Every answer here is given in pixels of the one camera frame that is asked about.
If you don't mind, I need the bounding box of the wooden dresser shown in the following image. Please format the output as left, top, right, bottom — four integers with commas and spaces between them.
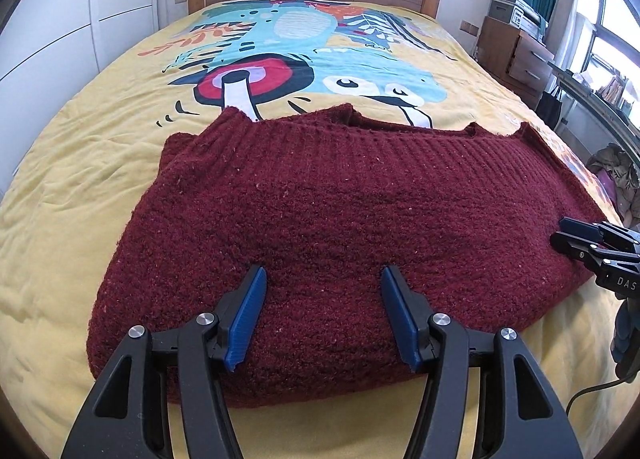
476, 16, 556, 110

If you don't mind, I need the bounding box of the black cable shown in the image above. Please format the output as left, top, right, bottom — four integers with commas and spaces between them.
565, 378, 627, 413

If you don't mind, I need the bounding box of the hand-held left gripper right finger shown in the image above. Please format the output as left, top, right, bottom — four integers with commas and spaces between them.
380, 265, 584, 459

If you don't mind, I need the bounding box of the maroon knit sweater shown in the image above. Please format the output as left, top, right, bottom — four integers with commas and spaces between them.
86, 103, 609, 408

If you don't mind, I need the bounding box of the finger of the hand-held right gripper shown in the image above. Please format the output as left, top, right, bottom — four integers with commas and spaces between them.
549, 231, 640, 271
558, 217, 640, 246

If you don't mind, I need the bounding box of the yellow printed blanket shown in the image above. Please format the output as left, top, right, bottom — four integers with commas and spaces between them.
0, 1, 640, 459

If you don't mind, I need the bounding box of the grey printer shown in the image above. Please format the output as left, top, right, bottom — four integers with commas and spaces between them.
487, 0, 544, 42

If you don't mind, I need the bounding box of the glass desk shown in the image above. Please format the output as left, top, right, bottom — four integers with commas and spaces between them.
550, 61, 640, 142

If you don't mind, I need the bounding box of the pile of clothes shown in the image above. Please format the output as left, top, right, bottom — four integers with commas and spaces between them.
587, 141, 640, 231

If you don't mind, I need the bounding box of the person's right hand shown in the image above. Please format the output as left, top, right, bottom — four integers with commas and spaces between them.
612, 298, 640, 381

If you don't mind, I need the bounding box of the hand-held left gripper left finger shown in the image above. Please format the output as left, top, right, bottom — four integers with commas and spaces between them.
65, 265, 268, 459

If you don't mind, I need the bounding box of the white wardrobe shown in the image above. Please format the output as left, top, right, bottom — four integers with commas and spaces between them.
0, 0, 192, 192

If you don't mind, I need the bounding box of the black bag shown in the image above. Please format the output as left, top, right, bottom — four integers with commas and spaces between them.
535, 86, 566, 130

